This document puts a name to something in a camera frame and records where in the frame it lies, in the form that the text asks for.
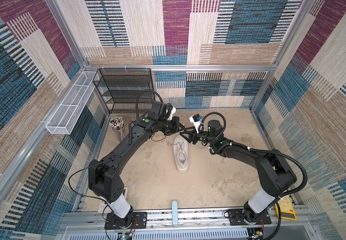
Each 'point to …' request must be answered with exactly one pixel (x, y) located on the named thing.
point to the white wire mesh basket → (64, 117)
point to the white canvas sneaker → (181, 151)
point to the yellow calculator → (287, 209)
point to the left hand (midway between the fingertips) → (186, 125)
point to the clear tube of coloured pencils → (117, 123)
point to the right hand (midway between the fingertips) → (182, 133)
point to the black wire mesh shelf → (120, 88)
